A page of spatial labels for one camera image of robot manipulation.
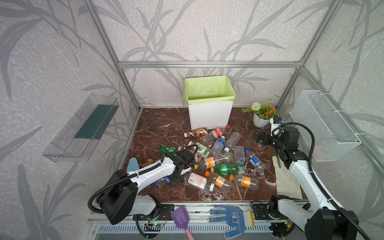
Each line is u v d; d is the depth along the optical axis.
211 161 0.86
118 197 0.41
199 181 0.79
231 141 0.95
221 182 0.79
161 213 0.72
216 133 0.99
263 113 1.00
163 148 0.92
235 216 0.72
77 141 0.63
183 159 0.62
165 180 0.56
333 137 0.61
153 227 0.72
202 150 0.92
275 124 0.70
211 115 1.01
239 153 0.94
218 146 0.96
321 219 0.38
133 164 0.89
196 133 0.99
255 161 0.86
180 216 0.72
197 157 0.87
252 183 0.79
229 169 0.89
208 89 1.01
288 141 0.60
